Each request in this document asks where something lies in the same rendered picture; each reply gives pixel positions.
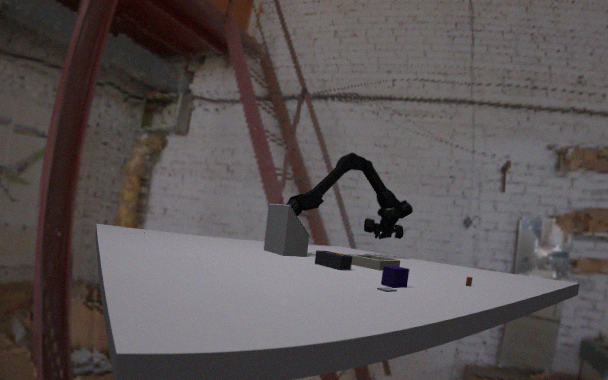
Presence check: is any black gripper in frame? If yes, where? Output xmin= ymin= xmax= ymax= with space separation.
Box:
xmin=364 ymin=215 xmax=403 ymax=239

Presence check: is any beige shallow tray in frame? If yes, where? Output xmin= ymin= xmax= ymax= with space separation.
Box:
xmin=351 ymin=255 xmax=400 ymax=271

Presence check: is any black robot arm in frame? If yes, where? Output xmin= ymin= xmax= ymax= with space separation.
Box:
xmin=285 ymin=152 xmax=412 ymax=225

